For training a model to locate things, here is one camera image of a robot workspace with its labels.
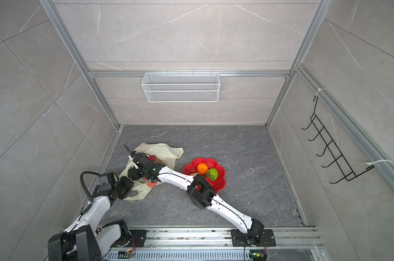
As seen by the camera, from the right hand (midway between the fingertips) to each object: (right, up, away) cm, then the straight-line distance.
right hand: (132, 170), depth 92 cm
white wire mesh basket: (+27, +51, +9) cm, 58 cm away
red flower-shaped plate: (+50, -7, -2) cm, 50 cm away
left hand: (+2, -3, -4) cm, 5 cm away
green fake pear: (+46, -1, -4) cm, 46 cm away
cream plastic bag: (+20, +10, -2) cm, 22 cm away
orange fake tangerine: (+41, +1, 0) cm, 41 cm away
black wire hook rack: (+94, +6, -34) cm, 100 cm away
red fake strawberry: (+13, +8, -4) cm, 16 cm away
